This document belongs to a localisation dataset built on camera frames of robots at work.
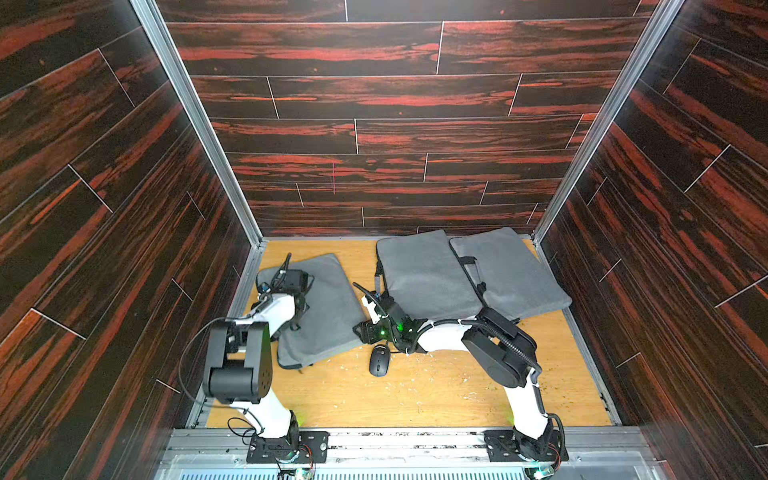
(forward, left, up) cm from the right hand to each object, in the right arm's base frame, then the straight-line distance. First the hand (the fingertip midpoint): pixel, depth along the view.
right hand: (363, 323), depth 95 cm
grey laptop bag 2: (+19, -20, +3) cm, 28 cm away
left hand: (+1, +24, +2) cm, 24 cm away
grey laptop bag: (+4, +10, +2) cm, 11 cm away
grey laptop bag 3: (+20, -48, +3) cm, 52 cm away
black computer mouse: (-12, -6, +1) cm, 14 cm away
